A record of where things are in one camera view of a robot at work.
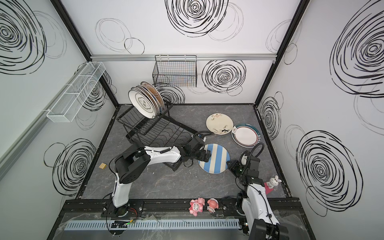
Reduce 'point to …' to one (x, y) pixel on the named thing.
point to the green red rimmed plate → (246, 135)
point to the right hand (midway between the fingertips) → (226, 163)
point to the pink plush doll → (196, 205)
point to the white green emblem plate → (141, 103)
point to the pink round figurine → (213, 205)
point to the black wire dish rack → (163, 131)
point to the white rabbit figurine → (273, 182)
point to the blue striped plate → (218, 162)
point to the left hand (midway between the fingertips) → (208, 153)
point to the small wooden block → (102, 166)
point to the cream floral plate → (219, 123)
